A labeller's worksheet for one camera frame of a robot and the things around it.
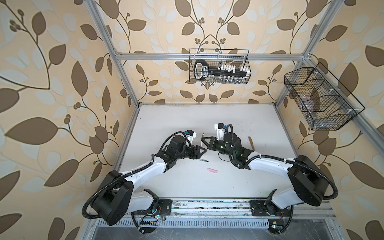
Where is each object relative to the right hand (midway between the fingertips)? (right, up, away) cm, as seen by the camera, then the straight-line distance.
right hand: (201, 140), depth 79 cm
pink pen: (+1, +3, +1) cm, 3 cm away
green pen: (+2, -14, +12) cm, 18 cm away
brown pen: (+34, -4, +19) cm, 39 cm away
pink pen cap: (+7, -18, +7) cm, 21 cm away
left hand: (+2, -5, +1) cm, 5 cm away
